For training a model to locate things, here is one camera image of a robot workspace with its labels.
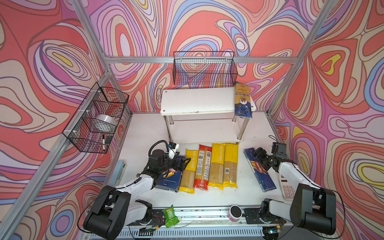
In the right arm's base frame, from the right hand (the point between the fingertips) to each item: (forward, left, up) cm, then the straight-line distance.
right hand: (256, 158), depth 90 cm
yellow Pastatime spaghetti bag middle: (-3, +24, -1) cm, 24 cm away
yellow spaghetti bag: (-3, +16, -1) cm, 16 cm away
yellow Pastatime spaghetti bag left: (-14, +42, -2) cm, 44 cm away
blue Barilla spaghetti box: (-10, -1, -2) cm, 10 cm away
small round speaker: (-29, +19, +1) cm, 34 cm away
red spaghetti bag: (-13, +34, 0) cm, 37 cm away
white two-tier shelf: (+9, +33, +30) cm, 45 cm away
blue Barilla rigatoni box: (-12, +51, +3) cm, 52 cm away
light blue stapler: (-3, +82, +2) cm, 82 cm away
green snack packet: (-30, +50, -2) cm, 58 cm away
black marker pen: (-1, +82, +22) cm, 85 cm away
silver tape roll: (+6, +80, +31) cm, 85 cm away
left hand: (0, +43, +7) cm, 43 cm away
